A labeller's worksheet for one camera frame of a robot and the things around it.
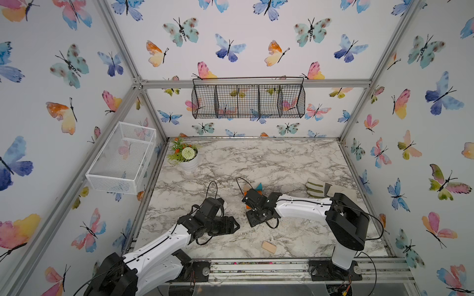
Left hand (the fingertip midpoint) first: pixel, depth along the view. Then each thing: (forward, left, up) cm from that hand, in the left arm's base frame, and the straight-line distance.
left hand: (236, 227), depth 81 cm
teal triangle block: (+22, -12, -4) cm, 25 cm away
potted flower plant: (+31, +24, +12) cm, 41 cm away
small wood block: (-7, -14, -5) cm, 17 cm away
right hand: (+5, -8, -3) cm, 10 cm away
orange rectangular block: (+2, -5, +15) cm, 16 cm away
